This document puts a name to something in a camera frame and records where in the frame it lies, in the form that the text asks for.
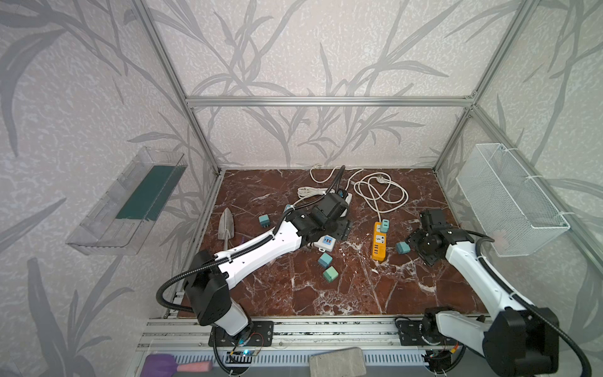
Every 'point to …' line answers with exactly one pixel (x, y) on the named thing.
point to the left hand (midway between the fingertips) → (344, 216)
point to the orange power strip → (379, 243)
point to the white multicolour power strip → (327, 243)
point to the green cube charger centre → (330, 274)
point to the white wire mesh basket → (517, 217)
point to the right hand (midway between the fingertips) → (412, 238)
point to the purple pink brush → (166, 365)
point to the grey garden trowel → (226, 227)
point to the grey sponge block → (343, 362)
